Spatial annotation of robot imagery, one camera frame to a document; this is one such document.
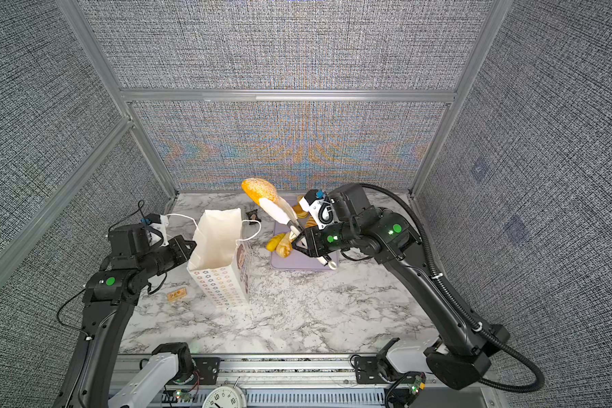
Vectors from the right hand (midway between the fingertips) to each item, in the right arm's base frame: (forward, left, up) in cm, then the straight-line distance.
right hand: (299, 239), depth 63 cm
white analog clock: (-29, +20, -30) cm, 46 cm away
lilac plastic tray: (+15, +3, -33) cm, 36 cm away
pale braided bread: (+17, +7, -28) cm, 33 cm away
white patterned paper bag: (+13, +31, -30) cm, 45 cm away
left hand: (+5, +29, -7) cm, 31 cm away
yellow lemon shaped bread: (+18, +11, -27) cm, 34 cm away
